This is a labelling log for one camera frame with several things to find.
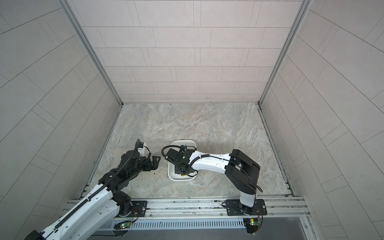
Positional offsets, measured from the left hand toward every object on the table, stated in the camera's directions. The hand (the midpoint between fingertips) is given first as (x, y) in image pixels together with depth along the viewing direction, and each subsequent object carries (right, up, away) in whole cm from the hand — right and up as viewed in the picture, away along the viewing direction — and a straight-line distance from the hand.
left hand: (158, 156), depth 81 cm
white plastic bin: (+17, +4, +11) cm, 20 cm away
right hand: (+12, -10, +1) cm, 15 cm away
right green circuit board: (+48, -27, -13) cm, 57 cm away
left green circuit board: (-11, -26, -15) cm, 32 cm away
